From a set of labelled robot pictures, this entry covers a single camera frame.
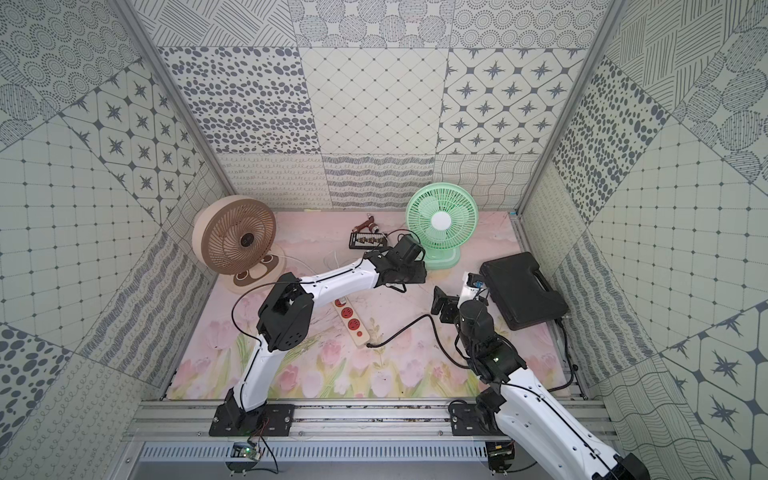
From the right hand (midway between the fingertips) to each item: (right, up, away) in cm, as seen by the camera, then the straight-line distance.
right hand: (452, 292), depth 81 cm
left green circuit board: (-52, -38, -10) cm, 65 cm away
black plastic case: (+23, -2, +10) cm, 25 cm away
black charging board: (-26, +14, +30) cm, 42 cm away
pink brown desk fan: (-60, +16, 0) cm, 62 cm away
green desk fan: (-1, +21, +7) cm, 22 cm away
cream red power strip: (-29, -10, +8) cm, 32 cm away
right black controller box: (+10, -38, -9) cm, 40 cm away
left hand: (-7, +6, +12) cm, 15 cm away
